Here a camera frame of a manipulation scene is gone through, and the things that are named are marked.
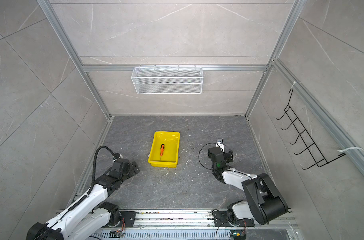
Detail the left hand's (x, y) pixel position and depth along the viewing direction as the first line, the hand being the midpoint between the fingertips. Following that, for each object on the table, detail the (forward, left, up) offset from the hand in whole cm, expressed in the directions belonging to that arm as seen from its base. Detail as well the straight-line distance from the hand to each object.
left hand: (131, 164), depth 86 cm
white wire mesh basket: (+51, -22, +23) cm, 60 cm away
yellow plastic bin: (+19, -23, -6) cm, 31 cm away
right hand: (+9, -55, +2) cm, 56 cm away
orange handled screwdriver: (+12, -17, -5) cm, 21 cm away
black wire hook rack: (-15, -85, +28) cm, 90 cm away
